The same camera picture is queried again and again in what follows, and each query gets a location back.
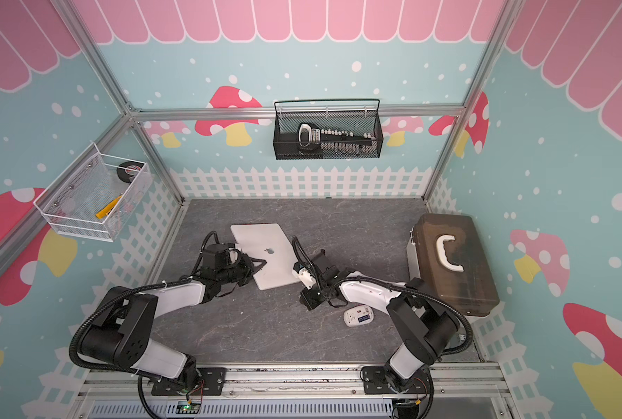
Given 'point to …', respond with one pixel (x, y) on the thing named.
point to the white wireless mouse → (358, 315)
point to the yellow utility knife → (106, 209)
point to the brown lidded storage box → (452, 263)
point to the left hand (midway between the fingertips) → (267, 266)
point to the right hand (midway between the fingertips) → (302, 299)
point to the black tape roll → (127, 175)
